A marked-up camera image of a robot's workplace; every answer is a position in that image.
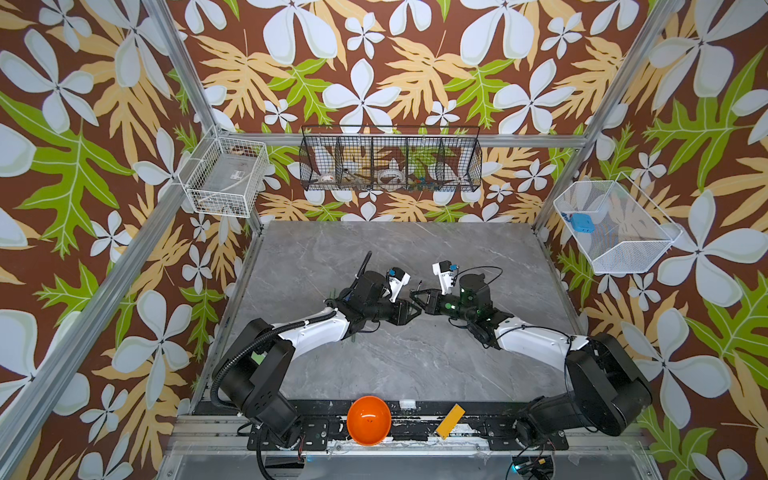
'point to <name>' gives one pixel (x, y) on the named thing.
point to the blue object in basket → (582, 223)
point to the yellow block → (450, 421)
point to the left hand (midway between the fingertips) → (416, 306)
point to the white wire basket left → (223, 176)
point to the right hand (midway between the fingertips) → (409, 296)
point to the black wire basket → (390, 158)
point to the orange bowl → (368, 420)
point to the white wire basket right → (630, 232)
